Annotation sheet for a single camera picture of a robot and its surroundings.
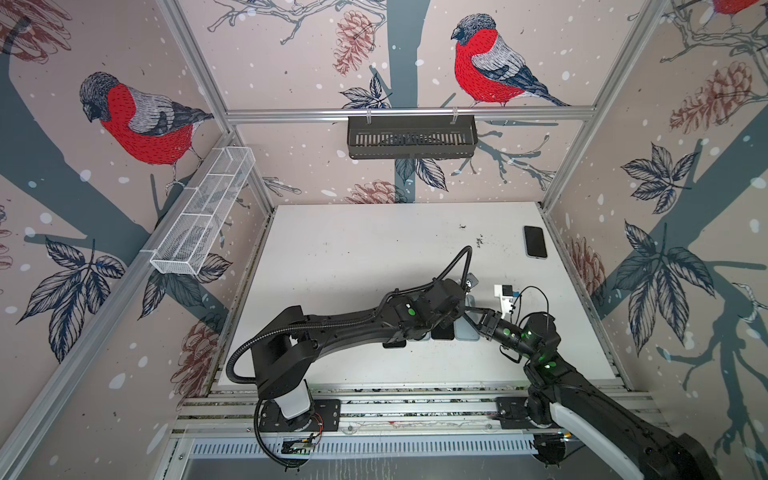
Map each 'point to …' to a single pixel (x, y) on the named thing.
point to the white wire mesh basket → (185, 246)
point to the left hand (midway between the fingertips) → (453, 295)
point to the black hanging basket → (406, 137)
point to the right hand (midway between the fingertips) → (459, 316)
